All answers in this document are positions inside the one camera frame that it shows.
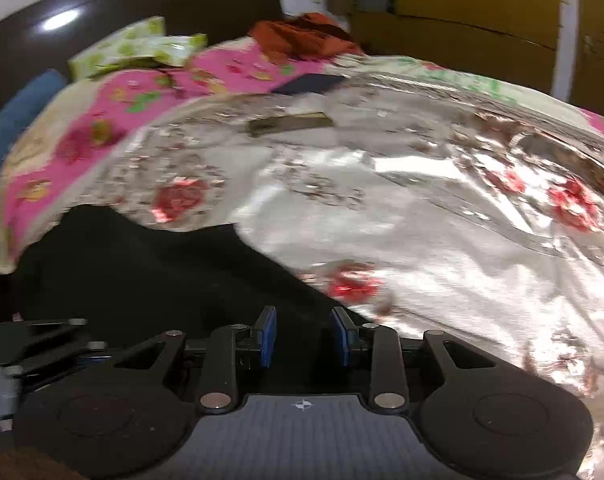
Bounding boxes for red-orange garment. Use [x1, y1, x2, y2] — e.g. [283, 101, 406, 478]
[248, 12, 364, 64]

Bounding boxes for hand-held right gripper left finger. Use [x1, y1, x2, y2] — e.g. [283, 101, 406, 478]
[114, 305, 278, 416]

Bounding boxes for dark wooden headboard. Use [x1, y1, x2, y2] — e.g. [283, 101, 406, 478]
[0, 0, 284, 128]

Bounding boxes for silver floral satin blanket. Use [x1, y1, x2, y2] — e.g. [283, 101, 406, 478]
[99, 55, 604, 480]

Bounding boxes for green and white packet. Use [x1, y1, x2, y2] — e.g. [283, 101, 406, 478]
[149, 33, 209, 67]
[68, 16, 167, 79]

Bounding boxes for pink floral bedsheet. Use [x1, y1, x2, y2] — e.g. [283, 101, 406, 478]
[0, 40, 604, 276]

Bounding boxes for black pants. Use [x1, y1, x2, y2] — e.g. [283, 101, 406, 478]
[11, 204, 370, 401]

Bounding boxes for brown fuzzy sleeve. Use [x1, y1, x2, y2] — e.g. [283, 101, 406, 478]
[0, 447, 85, 480]

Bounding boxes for dark flat phone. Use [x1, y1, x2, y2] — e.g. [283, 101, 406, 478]
[271, 73, 346, 97]

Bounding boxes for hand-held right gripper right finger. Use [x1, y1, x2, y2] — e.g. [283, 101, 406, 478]
[330, 306, 489, 414]

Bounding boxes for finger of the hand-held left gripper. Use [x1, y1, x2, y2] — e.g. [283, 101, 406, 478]
[7, 341, 114, 380]
[0, 318, 90, 358]

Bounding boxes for blue pillow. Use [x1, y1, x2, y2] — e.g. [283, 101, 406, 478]
[0, 70, 69, 198]

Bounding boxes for wooden wardrobe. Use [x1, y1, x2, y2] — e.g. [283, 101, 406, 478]
[326, 0, 565, 98]

